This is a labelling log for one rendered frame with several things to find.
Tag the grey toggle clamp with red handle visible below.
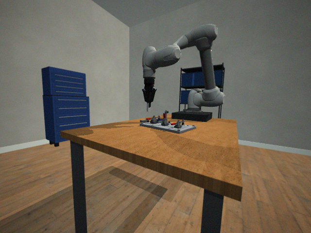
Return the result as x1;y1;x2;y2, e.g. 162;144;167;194
146;116;160;124
171;120;185;128
161;111;168;126

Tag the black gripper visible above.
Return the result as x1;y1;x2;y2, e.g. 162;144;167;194
142;78;156;112

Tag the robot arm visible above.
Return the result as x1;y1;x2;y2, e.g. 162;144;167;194
142;24;225;113

